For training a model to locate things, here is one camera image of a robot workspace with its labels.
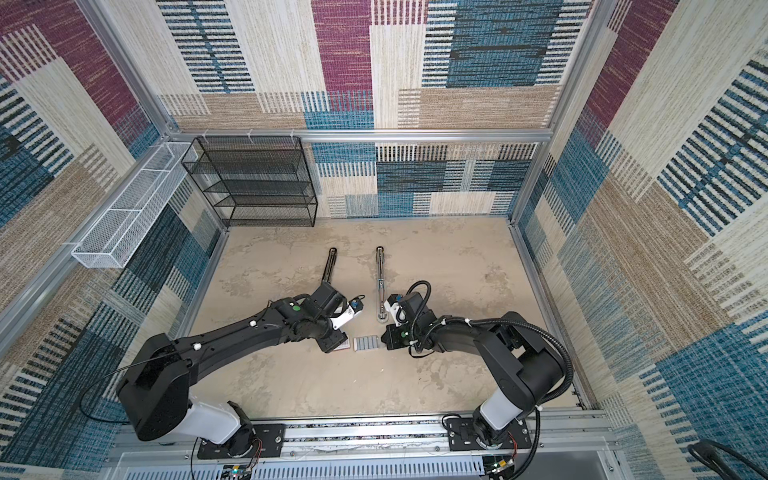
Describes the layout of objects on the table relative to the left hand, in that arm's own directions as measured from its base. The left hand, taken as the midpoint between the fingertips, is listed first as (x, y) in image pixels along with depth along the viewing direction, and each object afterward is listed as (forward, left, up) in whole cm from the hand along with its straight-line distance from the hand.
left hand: (337, 325), depth 85 cm
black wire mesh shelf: (+53, +33, +10) cm, 63 cm away
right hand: (-2, -13, -7) cm, 15 cm away
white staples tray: (-2, -7, -7) cm, 11 cm away
